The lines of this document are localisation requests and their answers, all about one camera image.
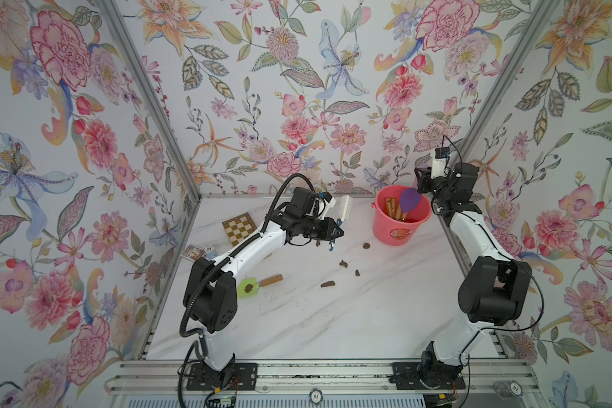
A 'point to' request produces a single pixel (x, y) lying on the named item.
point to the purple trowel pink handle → (410, 197)
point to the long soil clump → (330, 283)
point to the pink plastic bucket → (389, 231)
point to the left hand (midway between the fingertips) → (345, 232)
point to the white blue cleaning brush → (347, 206)
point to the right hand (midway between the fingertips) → (420, 164)
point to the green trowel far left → (247, 286)
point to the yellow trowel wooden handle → (388, 206)
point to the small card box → (192, 252)
